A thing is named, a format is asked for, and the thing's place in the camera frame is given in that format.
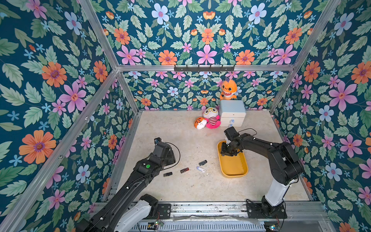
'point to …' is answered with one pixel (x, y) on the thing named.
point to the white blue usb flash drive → (200, 169)
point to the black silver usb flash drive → (203, 163)
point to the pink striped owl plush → (212, 117)
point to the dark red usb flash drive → (184, 170)
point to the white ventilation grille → (203, 226)
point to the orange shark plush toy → (228, 90)
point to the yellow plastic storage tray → (232, 166)
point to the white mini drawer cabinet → (232, 113)
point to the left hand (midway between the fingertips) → (172, 154)
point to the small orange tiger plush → (200, 123)
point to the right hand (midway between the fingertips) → (222, 151)
